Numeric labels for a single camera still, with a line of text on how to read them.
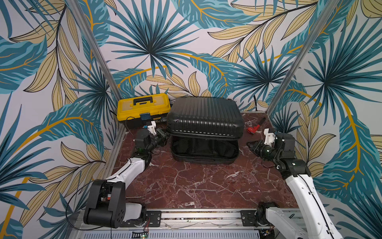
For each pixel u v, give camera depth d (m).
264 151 0.63
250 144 0.72
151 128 0.77
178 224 0.73
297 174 0.47
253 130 1.08
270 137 0.66
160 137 0.73
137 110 0.99
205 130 0.71
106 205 0.41
